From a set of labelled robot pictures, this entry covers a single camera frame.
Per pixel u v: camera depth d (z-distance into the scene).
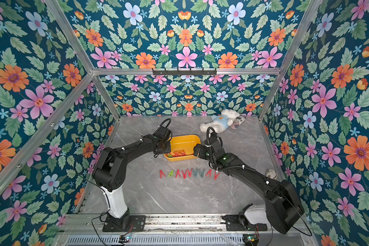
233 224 0.73
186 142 1.05
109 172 0.50
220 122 1.06
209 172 0.91
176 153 0.98
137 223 0.74
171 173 0.90
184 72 0.94
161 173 0.91
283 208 0.41
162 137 0.77
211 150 0.62
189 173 0.90
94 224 0.68
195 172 0.90
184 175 0.89
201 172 0.91
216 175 0.90
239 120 1.14
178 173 0.90
